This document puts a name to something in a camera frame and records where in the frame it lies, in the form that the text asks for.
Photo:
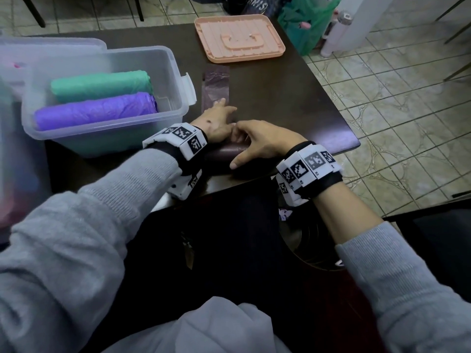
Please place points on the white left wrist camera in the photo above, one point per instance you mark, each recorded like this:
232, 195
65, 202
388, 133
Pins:
184, 189

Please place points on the black left wristband with markers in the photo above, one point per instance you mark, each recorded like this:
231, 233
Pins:
167, 148

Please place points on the brown bag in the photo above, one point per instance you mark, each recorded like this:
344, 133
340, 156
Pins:
217, 84

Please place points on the person's right hand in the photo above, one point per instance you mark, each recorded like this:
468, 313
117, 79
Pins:
272, 141

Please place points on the person's left forearm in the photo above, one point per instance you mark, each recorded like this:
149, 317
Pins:
73, 235

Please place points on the black side table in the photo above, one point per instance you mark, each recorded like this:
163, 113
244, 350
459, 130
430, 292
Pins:
441, 246

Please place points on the black round stool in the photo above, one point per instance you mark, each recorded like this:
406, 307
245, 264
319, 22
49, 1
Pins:
312, 249

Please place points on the person's black trousers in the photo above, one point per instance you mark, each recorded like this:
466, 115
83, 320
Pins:
239, 253

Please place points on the black wristband with markers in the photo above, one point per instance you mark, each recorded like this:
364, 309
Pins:
167, 148
324, 183

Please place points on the small clear plastic bin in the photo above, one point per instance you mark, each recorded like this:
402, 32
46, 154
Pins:
173, 80

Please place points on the person's right forearm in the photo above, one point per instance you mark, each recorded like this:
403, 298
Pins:
386, 268

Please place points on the thin metal chair legs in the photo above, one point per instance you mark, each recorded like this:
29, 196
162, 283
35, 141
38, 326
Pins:
456, 72

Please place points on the dark patterned bag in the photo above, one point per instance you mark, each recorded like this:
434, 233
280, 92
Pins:
257, 5

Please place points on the black right wristband with markers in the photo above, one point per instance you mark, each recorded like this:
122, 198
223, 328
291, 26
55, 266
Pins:
324, 183

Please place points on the black smartphone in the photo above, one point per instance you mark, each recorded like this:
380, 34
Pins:
189, 253

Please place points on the pale pink bottle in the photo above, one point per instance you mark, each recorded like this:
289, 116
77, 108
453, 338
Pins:
333, 40

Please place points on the white plastic buckle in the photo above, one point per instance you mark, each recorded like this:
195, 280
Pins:
340, 263

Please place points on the person's left hand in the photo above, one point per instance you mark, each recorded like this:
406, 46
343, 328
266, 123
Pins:
217, 124

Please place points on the purple bag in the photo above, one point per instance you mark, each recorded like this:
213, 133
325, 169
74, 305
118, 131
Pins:
95, 110

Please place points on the green plastic bag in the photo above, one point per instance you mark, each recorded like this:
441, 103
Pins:
305, 33

